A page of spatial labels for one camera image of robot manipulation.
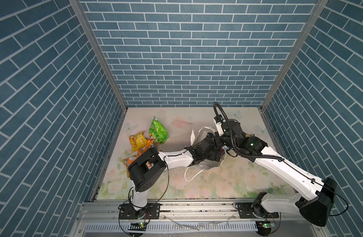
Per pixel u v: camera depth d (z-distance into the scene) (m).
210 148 0.68
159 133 0.94
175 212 0.75
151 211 0.74
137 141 0.96
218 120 0.64
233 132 0.53
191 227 0.71
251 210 0.72
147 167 0.52
